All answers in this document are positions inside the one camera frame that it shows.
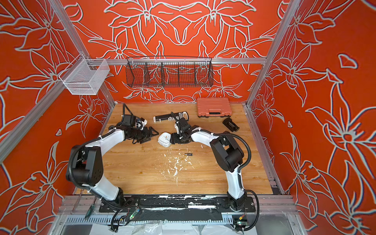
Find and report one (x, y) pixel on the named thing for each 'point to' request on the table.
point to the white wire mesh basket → (84, 76)
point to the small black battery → (188, 154)
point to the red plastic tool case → (213, 106)
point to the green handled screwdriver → (90, 210)
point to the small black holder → (228, 122)
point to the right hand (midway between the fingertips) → (173, 138)
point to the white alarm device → (164, 139)
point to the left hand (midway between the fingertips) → (155, 134)
